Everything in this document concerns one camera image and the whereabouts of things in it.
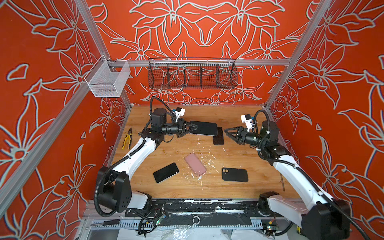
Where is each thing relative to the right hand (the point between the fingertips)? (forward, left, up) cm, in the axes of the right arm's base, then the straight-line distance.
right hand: (224, 133), depth 70 cm
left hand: (+2, +14, +2) cm, 14 cm away
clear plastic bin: (+41, +70, +5) cm, 81 cm away
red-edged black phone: (+2, +9, +2) cm, 10 cm away
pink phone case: (-3, +14, -27) cm, 31 cm away
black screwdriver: (-32, +57, -26) cm, 71 cm away
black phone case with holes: (-10, -9, -29) cm, 32 cm away
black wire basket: (+50, +16, +2) cm, 52 cm away
